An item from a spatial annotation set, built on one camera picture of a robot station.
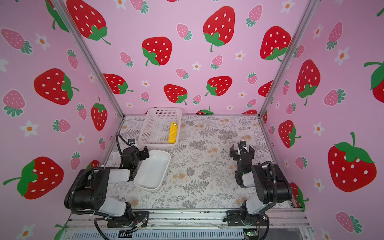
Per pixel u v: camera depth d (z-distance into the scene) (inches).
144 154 34.4
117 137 28.1
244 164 27.1
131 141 32.1
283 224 28.9
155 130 43.8
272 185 16.5
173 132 42.4
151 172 35.3
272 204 18.8
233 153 33.2
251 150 33.2
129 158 28.2
